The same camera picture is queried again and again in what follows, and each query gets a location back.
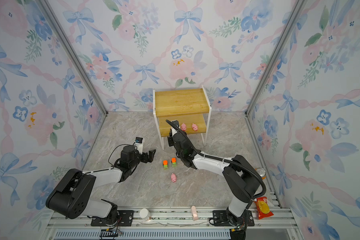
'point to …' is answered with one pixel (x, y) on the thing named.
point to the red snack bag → (263, 207)
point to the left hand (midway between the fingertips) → (149, 147)
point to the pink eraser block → (195, 217)
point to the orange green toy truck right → (174, 162)
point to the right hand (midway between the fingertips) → (173, 128)
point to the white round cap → (144, 214)
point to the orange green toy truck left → (165, 164)
